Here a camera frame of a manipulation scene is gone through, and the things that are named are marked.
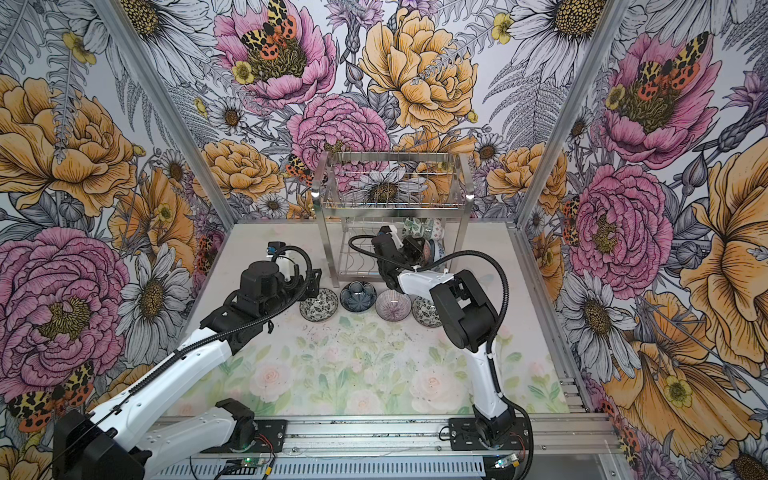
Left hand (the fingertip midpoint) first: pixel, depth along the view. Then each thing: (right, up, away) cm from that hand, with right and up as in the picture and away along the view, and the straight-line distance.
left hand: (303, 280), depth 80 cm
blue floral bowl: (+38, +8, +17) cm, 43 cm away
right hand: (+34, +10, +17) cm, 39 cm away
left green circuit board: (-9, -42, -9) cm, 44 cm away
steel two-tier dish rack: (+10, +29, +34) cm, 46 cm away
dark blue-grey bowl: (+12, -7, +19) cm, 23 cm away
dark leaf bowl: (+34, -12, +16) cm, 39 cm away
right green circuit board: (+51, -41, -8) cm, 66 cm away
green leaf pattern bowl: (+30, +16, +25) cm, 42 cm away
